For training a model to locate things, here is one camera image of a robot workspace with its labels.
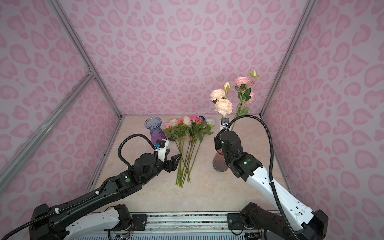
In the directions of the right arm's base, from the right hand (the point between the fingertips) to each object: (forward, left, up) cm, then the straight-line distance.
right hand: (222, 129), depth 72 cm
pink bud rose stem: (+18, +32, -28) cm, 46 cm away
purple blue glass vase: (+15, +39, -13) cm, 44 cm away
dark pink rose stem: (+22, +12, -24) cm, 34 cm away
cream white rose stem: (+24, +20, -21) cm, 38 cm away
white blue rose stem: (+28, +3, -26) cm, 39 cm away
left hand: (-9, +21, -6) cm, 24 cm away
